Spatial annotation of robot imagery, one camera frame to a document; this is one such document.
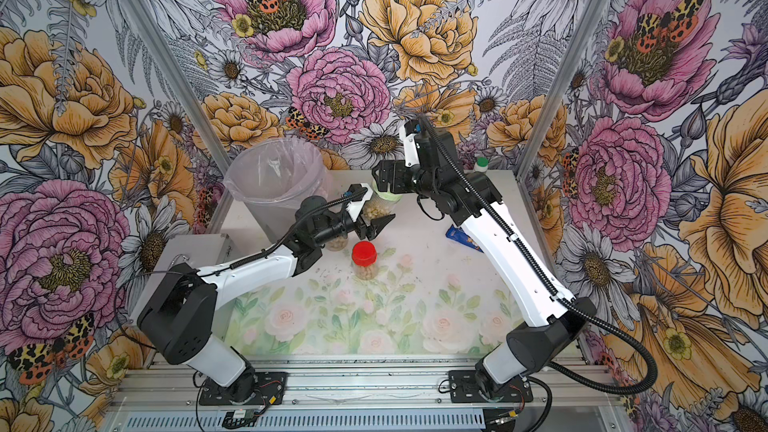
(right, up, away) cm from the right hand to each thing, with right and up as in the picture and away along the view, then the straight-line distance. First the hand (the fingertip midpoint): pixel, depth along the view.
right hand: (387, 178), depth 70 cm
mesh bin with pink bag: (-36, +2, +24) cm, 43 cm away
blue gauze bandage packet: (+23, -17, +32) cm, 43 cm away
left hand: (-1, -7, +10) cm, 12 cm away
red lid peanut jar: (-7, -21, +17) cm, 28 cm away
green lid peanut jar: (-2, -6, +2) cm, 7 cm away
